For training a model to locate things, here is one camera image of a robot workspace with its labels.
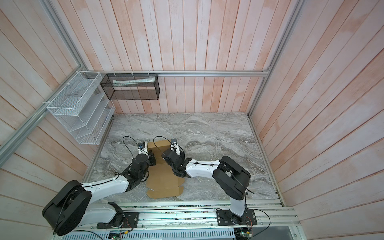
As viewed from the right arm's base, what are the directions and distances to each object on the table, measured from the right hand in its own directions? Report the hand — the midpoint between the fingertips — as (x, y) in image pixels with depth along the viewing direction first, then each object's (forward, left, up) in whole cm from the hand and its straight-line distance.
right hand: (173, 151), depth 90 cm
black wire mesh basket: (+42, +32, +17) cm, 56 cm away
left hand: (-2, +13, +1) cm, 13 cm away
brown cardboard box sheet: (-18, +4, -3) cm, 19 cm away
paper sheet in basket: (+32, +33, +28) cm, 53 cm away
